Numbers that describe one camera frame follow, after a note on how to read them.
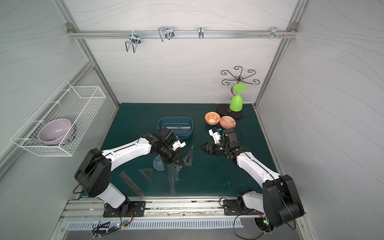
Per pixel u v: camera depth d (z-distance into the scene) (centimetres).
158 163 89
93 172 44
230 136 66
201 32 75
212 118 111
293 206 41
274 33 77
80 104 78
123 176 82
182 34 79
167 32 76
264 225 72
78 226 69
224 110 116
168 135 72
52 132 61
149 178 84
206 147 75
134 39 78
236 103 90
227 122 108
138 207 74
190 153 83
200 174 88
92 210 75
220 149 72
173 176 84
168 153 72
